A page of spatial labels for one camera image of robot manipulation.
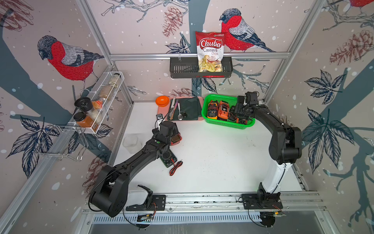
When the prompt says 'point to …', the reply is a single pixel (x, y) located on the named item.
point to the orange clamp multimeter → (223, 108)
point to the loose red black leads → (172, 171)
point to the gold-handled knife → (171, 116)
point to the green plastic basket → (225, 124)
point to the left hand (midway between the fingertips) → (170, 122)
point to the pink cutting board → (163, 111)
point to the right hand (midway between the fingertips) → (241, 107)
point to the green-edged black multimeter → (168, 158)
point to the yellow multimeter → (212, 110)
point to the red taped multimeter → (176, 139)
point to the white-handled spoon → (179, 116)
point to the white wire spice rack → (101, 95)
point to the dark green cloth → (191, 106)
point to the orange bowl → (162, 101)
